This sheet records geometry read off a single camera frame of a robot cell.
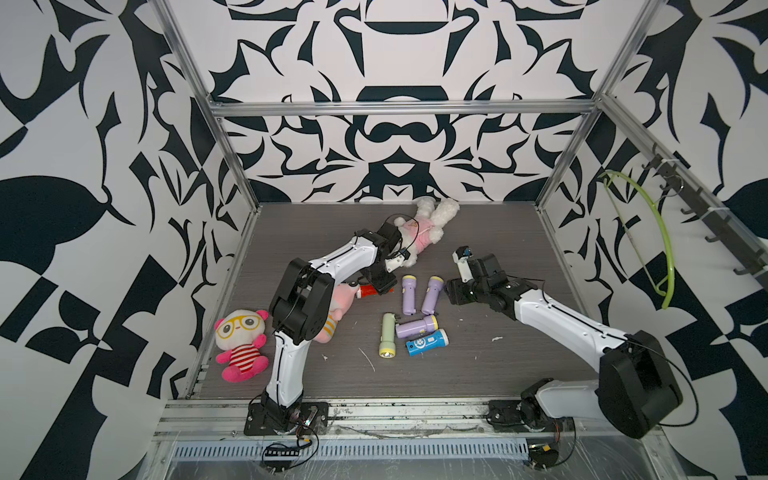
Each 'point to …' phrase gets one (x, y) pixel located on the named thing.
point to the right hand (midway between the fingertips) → (452, 281)
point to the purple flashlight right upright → (434, 286)
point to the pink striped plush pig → (342, 297)
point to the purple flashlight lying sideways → (427, 324)
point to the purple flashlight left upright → (409, 294)
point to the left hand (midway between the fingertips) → (377, 276)
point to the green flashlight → (387, 348)
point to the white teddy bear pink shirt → (424, 228)
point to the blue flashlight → (422, 344)
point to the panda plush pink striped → (242, 334)
